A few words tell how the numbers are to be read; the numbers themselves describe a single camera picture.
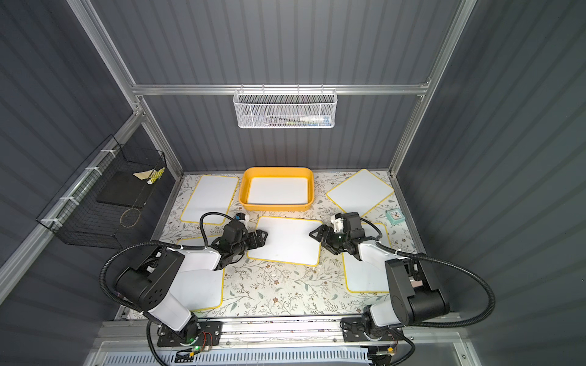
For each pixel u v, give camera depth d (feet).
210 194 3.68
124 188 2.49
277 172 3.67
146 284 1.51
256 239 2.77
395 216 3.29
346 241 2.32
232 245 2.42
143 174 2.68
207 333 2.37
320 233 2.66
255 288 2.73
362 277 2.84
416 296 1.44
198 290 2.71
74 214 2.11
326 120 2.96
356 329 2.42
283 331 2.47
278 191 3.67
